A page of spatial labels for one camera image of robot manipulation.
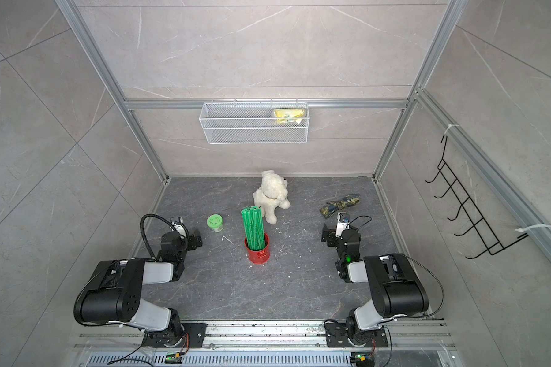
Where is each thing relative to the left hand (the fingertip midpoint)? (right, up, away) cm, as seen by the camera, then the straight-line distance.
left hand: (186, 228), depth 94 cm
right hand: (+63, +2, 0) cm, 63 cm away
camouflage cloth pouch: (+63, +8, +10) cm, 65 cm away
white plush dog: (+36, +14, -1) cm, 38 cm away
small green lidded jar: (+11, +2, +2) cm, 12 cm away
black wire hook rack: (+95, +12, -26) cm, 99 cm away
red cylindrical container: (+31, -9, -10) cm, 34 cm away
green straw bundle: (+30, +2, -12) cm, 32 cm away
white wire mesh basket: (+28, +46, +7) cm, 54 cm away
